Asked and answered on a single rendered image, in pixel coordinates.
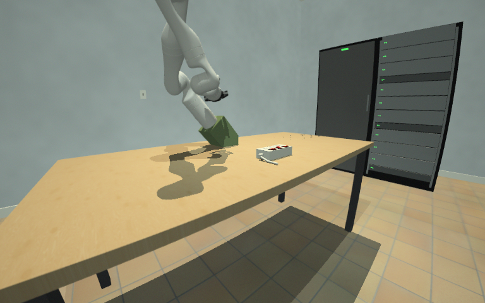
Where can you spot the white power strip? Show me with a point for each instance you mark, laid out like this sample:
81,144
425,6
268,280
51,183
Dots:
273,152

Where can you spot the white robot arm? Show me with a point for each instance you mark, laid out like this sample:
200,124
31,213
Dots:
179,42

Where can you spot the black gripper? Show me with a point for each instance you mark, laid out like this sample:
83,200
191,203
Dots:
223,95

